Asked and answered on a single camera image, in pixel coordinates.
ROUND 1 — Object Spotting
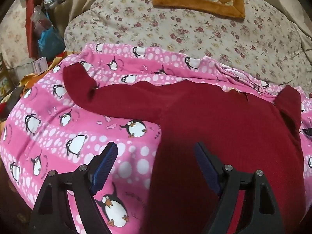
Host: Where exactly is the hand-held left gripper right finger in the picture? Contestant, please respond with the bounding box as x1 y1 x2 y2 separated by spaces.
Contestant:
193 141 285 234

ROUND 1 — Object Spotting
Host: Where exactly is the yellow printed cloth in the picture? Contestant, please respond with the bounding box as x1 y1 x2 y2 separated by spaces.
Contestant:
19 51 74 97

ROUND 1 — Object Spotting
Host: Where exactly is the pink penguin blanket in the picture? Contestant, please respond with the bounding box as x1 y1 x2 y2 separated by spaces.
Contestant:
0 43 312 234

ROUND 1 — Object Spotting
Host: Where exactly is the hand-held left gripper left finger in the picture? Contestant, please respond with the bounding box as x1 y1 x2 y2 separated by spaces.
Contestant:
29 141 119 234

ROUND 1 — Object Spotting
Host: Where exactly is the small white box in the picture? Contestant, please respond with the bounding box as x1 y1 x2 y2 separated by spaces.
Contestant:
32 57 47 75

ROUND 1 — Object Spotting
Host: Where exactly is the blue plastic bag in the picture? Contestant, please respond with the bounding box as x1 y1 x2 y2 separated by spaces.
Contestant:
38 27 65 59

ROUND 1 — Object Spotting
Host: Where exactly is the dark red sweater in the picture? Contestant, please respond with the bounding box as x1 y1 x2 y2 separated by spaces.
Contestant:
63 62 306 234

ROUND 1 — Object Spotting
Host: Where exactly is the red hanging cloth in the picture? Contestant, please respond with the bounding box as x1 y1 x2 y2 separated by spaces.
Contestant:
26 0 45 59

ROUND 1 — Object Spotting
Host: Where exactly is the floral quilt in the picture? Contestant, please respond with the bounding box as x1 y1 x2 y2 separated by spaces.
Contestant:
64 0 312 89

